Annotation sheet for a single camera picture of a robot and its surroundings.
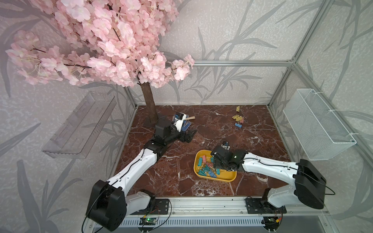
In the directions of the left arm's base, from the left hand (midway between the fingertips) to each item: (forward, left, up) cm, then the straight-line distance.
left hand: (190, 127), depth 78 cm
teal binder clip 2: (-18, -7, -20) cm, 28 cm away
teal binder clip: (-11, -6, -20) cm, 24 cm away
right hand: (-13, -16, -17) cm, 27 cm away
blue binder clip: (+18, -35, -22) cm, 46 cm away
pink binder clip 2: (-14, -12, -19) cm, 26 cm away
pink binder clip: (-9, -8, -21) cm, 24 cm away
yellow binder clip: (+36, -39, -23) cm, 57 cm away
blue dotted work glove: (+19, +4, -23) cm, 30 cm away
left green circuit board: (-40, +21, -24) cm, 51 cm away
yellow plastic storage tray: (-15, -8, -20) cm, 26 cm away
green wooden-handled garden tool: (+25, +1, -23) cm, 34 cm away
